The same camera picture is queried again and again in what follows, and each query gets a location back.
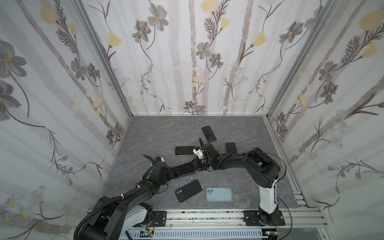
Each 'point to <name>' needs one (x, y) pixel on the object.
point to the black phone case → (188, 190)
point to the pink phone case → (185, 155)
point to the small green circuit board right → (271, 233)
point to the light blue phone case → (219, 194)
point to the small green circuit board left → (146, 234)
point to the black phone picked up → (183, 150)
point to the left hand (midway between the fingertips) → (172, 166)
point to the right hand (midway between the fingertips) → (184, 163)
